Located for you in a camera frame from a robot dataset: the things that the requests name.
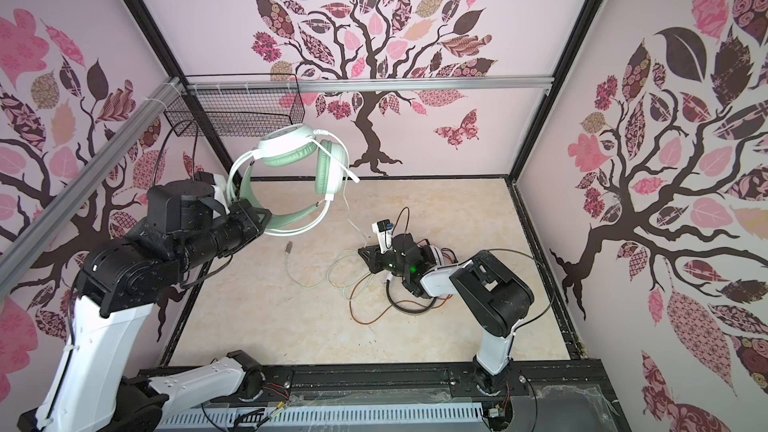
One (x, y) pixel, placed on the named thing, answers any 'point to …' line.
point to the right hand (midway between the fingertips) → (360, 247)
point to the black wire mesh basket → (234, 112)
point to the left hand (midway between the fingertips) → (271, 219)
